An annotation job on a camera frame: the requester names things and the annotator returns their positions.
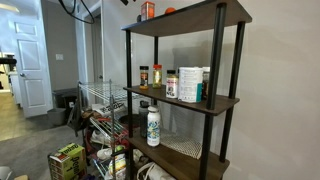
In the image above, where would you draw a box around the smoked paprika tin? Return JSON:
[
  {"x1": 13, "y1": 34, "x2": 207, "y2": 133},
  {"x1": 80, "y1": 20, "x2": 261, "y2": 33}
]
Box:
[{"x1": 140, "y1": 1, "x2": 156, "y2": 22}]

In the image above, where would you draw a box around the spice jar orange cap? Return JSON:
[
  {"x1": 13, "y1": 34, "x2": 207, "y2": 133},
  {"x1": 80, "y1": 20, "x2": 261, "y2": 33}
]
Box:
[{"x1": 139, "y1": 65, "x2": 150, "y2": 90}]

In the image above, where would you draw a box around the lemon pepper seasoning bottle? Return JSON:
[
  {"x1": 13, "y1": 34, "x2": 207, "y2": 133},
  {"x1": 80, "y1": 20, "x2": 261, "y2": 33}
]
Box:
[{"x1": 152, "y1": 64, "x2": 163, "y2": 89}]

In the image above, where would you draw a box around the small printed spice can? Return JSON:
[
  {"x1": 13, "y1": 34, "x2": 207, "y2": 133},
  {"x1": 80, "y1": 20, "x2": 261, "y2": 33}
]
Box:
[{"x1": 165, "y1": 69, "x2": 180, "y2": 100}]

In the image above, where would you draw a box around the dark wooden shelf unit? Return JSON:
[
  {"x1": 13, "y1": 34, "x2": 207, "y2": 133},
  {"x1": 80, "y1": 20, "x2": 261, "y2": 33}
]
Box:
[{"x1": 120, "y1": 0, "x2": 253, "y2": 180}]

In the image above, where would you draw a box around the small orange ball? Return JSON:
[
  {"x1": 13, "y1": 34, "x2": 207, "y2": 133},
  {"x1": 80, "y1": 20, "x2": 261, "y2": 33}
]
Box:
[{"x1": 164, "y1": 6, "x2": 177, "y2": 15}]

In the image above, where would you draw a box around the white baking powder can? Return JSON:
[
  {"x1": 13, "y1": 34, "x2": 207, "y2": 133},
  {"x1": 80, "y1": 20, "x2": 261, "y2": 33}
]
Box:
[{"x1": 177, "y1": 66, "x2": 204, "y2": 104}]

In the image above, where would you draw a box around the white printed bag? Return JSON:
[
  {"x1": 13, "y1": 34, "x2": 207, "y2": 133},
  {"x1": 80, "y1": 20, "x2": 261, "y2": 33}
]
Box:
[{"x1": 91, "y1": 101, "x2": 128, "y2": 118}]

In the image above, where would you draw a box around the open white panel door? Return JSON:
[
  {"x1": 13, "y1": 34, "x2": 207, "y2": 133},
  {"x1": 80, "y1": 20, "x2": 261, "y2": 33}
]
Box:
[{"x1": 11, "y1": 18, "x2": 54, "y2": 119}]

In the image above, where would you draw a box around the black storage bin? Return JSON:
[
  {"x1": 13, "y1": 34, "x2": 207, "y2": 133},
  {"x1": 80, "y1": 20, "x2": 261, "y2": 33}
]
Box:
[{"x1": 52, "y1": 87, "x2": 80, "y2": 111}]

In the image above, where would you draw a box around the dark grey shaker bottle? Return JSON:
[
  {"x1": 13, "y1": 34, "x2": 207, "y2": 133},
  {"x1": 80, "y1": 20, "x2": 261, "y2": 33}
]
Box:
[{"x1": 138, "y1": 100, "x2": 151, "y2": 139}]

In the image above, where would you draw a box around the black pepper jar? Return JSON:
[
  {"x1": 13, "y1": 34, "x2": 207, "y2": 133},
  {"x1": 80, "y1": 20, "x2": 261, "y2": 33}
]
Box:
[{"x1": 201, "y1": 66, "x2": 211, "y2": 101}]

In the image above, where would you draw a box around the black round pan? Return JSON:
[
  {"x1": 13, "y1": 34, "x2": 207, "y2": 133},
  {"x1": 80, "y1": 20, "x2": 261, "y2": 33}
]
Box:
[{"x1": 118, "y1": 113, "x2": 143, "y2": 130}]

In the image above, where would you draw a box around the black hanging bag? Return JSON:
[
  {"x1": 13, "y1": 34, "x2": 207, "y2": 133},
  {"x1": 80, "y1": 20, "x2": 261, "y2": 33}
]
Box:
[{"x1": 67, "y1": 99, "x2": 88, "y2": 138}]

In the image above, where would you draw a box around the white floral water bottle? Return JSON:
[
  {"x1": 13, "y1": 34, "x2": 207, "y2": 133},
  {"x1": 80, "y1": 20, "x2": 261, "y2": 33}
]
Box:
[{"x1": 146, "y1": 105, "x2": 161, "y2": 148}]

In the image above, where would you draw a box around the black mounted device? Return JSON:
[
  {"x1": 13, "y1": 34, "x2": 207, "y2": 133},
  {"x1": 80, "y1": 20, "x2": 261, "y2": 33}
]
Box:
[{"x1": 0, "y1": 57, "x2": 18, "y2": 66}]

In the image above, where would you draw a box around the grey trash bin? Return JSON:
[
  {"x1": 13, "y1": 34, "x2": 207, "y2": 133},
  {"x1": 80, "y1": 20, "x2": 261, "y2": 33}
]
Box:
[{"x1": 46, "y1": 107, "x2": 67, "y2": 127}]

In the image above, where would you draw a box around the white sneaker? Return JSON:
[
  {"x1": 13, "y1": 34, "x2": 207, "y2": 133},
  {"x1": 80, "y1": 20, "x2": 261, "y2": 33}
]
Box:
[{"x1": 89, "y1": 129, "x2": 113, "y2": 146}]

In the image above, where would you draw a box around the beige mesh mat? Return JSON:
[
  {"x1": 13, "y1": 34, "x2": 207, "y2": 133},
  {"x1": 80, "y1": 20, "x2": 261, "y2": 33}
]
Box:
[{"x1": 159, "y1": 128, "x2": 203, "y2": 160}]

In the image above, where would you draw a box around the colourful snack bag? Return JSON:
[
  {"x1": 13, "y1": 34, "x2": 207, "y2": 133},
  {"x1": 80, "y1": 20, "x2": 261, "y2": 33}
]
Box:
[{"x1": 108, "y1": 145, "x2": 128, "y2": 177}]

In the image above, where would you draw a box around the green printed cardboard box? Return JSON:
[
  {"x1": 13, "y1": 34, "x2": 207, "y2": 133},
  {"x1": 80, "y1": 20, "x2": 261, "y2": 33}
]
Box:
[{"x1": 47, "y1": 142, "x2": 89, "y2": 180}]

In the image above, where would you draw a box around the white plastic bag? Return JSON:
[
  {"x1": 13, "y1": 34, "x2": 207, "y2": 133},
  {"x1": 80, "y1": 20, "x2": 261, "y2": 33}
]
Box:
[{"x1": 136, "y1": 161, "x2": 177, "y2": 180}]

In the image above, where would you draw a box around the white rounded floor object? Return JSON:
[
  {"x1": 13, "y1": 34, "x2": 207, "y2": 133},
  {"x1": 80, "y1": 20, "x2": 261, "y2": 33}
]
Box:
[{"x1": 0, "y1": 165, "x2": 13, "y2": 180}]

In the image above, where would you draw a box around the chrome wire rack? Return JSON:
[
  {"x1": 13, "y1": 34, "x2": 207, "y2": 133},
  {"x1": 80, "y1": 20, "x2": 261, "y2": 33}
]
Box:
[{"x1": 77, "y1": 79, "x2": 143, "y2": 180}]

